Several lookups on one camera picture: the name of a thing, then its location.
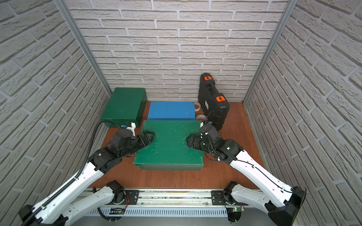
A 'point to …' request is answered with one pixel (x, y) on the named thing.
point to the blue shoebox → (171, 111)
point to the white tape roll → (197, 106)
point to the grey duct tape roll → (201, 116)
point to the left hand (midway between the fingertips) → (153, 135)
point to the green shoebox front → (168, 149)
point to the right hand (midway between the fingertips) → (193, 141)
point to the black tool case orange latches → (215, 106)
